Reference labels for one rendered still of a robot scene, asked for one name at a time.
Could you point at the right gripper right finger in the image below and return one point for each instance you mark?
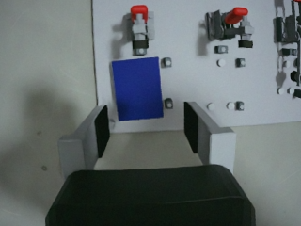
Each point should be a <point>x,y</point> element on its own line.
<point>214,145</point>

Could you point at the white rectangular fixture plate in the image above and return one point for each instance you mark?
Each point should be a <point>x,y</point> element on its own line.
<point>181,33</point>

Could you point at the blue rectangular plate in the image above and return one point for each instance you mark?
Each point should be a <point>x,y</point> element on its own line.
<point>138,88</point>

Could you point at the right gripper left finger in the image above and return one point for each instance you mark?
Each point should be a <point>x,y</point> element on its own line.
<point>80,151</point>

